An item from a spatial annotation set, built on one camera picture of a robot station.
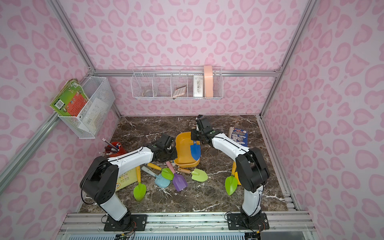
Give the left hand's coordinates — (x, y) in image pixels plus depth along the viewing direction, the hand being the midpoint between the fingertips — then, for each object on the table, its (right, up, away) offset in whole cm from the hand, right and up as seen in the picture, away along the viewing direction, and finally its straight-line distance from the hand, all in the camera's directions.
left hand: (177, 153), depth 92 cm
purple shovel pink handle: (+2, -15, -6) cm, 16 cm away
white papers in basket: (-46, +22, -8) cm, 52 cm away
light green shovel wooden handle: (+12, -12, -3) cm, 17 cm away
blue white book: (+42, +10, +12) cm, 45 cm away
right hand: (+8, +12, 0) cm, 15 cm away
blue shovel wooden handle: (+11, +2, -5) cm, 12 cm away
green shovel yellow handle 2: (-20, -20, -8) cm, 29 cm away
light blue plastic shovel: (-10, -15, -6) cm, 19 cm away
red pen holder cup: (-35, +2, -10) cm, 36 cm away
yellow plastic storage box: (+4, -3, +1) cm, 5 cm away
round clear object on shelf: (-19, +37, +1) cm, 42 cm away
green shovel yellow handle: (+31, -15, -8) cm, 35 cm away
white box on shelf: (+12, +42, +1) cm, 44 cm away
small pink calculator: (+1, +39, +3) cm, 39 cm away
